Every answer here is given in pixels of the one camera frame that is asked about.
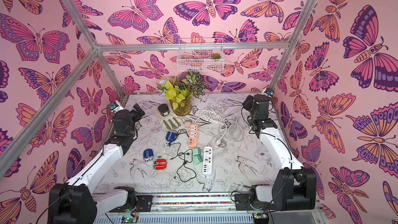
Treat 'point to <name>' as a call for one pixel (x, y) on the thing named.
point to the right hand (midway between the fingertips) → (254, 98)
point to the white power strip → (208, 160)
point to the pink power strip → (193, 136)
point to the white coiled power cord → (232, 127)
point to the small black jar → (164, 109)
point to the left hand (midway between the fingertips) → (133, 106)
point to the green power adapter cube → (197, 157)
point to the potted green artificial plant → (181, 89)
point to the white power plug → (218, 141)
